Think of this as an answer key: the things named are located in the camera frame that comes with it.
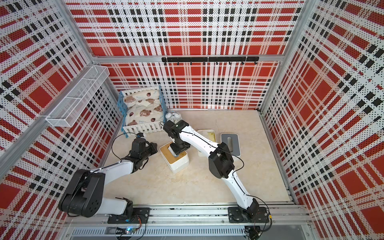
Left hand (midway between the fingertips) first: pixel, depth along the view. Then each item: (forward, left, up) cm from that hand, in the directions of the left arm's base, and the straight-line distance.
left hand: (158, 144), depth 94 cm
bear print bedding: (+31, +17, +2) cm, 36 cm away
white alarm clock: (+20, -8, +4) cm, 22 cm away
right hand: (-6, -17, +3) cm, 18 cm away
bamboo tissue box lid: (-11, -9, +3) cm, 14 cm away
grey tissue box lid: (+3, -48, -2) cm, 48 cm away
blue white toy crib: (+13, +12, 0) cm, 18 cm away
